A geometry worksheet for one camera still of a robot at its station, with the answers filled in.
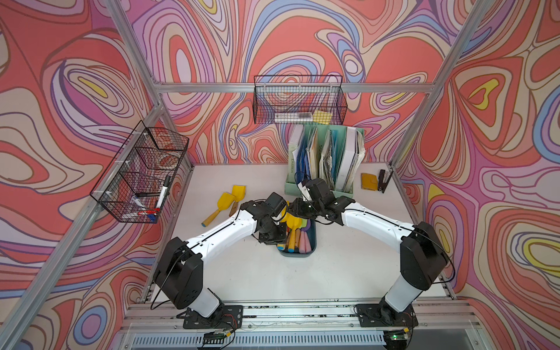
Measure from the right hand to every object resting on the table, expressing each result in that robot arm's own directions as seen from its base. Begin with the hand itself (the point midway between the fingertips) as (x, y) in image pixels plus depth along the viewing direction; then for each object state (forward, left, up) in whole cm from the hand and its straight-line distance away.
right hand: (289, 215), depth 84 cm
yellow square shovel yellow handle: (-8, 0, +11) cm, 13 cm away
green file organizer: (+25, -19, +9) cm, 33 cm away
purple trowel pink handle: (-9, -7, -9) cm, 15 cm away
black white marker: (-2, +41, +19) cm, 45 cm away
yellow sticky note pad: (+26, -43, -12) cm, 52 cm away
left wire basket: (+4, +53, +18) cm, 56 cm away
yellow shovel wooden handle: (+22, +24, -11) cm, 34 cm away
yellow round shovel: (+17, +30, -12) cm, 37 cm away
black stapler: (+23, -48, -11) cm, 54 cm away
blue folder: (+22, -7, +4) cm, 24 cm away
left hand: (-10, +1, -3) cm, 10 cm away
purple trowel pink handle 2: (-10, -4, -8) cm, 14 cm away
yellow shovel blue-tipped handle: (+1, -4, -10) cm, 11 cm away
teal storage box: (-3, -9, -10) cm, 14 cm away
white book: (+21, -27, +8) cm, 35 cm away
